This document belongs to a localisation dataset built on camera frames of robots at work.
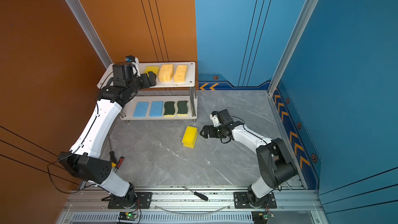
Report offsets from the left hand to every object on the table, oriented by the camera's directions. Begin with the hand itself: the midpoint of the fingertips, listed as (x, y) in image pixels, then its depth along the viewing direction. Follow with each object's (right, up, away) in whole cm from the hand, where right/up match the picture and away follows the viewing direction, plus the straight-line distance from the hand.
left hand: (148, 74), depth 76 cm
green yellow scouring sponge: (+5, -18, +24) cm, 30 cm away
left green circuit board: (-8, -67, -5) cm, 67 cm away
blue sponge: (-14, -18, +25) cm, 34 cm away
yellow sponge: (+19, -35, +17) cm, 43 cm away
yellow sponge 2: (+20, -39, +15) cm, 46 cm away
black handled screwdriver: (+25, -60, 0) cm, 65 cm away
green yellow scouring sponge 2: (+13, -17, +24) cm, 32 cm away
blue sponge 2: (-4, -18, +24) cm, 30 cm away
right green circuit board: (+53, -67, -5) cm, 86 cm away
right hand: (+29, -32, +13) cm, 45 cm away
